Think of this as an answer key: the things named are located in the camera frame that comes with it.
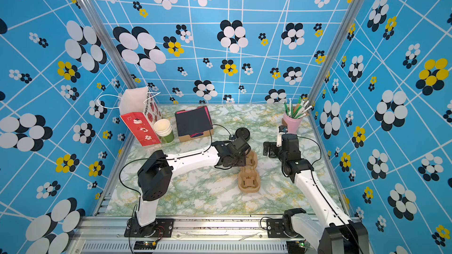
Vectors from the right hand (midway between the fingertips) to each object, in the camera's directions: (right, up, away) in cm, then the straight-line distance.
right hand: (276, 142), depth 84 cm
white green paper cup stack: (-60, +6, +14) cm, 62 cm away
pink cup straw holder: (+13, +8, +14) cm, 21 cm away
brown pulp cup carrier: (-13, -18, -1) cm, 23 cm away
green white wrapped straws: (+14, +16, +7) cm, 23 cm away
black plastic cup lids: (-15, +4, +18) cm, 24 cm away
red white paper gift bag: (-77, +17, +20) cm, 81 cm away
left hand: (-15, -9, +3) cm, 18 cm away
